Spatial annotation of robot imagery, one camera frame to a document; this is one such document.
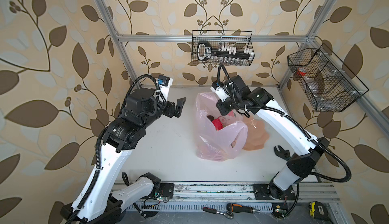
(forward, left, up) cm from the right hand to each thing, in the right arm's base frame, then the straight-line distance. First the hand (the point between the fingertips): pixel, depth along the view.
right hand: (217, 104), depth 74 cm
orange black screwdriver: (-40, -6, -27) cm, 48 cm away
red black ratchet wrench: (-42, -3, -26) cm, 50 cm away
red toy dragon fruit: (0, -1, -18) cm, 19 cm away
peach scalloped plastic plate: (-6, -25, -24) cm, 35 cm away
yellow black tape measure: (-42, -43, -26) cm, 65 cm away
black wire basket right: (+6, -55, +5) cm, 56 cm away
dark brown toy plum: (+9, +1, -25) cm, 26 cm away
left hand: (-5, +19, +15) cm, 25 cm away
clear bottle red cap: (+17, -47, +5) cm, 50 cm away
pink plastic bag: (-15, +3, -13) cm, 20 cm away
